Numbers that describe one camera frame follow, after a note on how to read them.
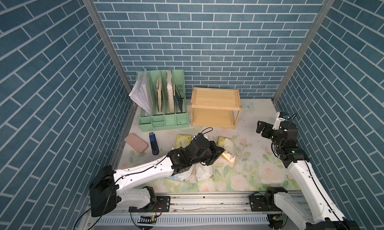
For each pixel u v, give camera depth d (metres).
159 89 0.99
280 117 0.67
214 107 0.89
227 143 0.92
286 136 0.56
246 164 0.87
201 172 0.77
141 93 0.88
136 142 0.97
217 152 0.60
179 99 1.11
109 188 0.39
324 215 0.39
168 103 1.05
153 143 0.94
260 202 0.74
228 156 0.71
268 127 0.69
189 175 0.79
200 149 0.53
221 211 0.73
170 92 0.94
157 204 0.73
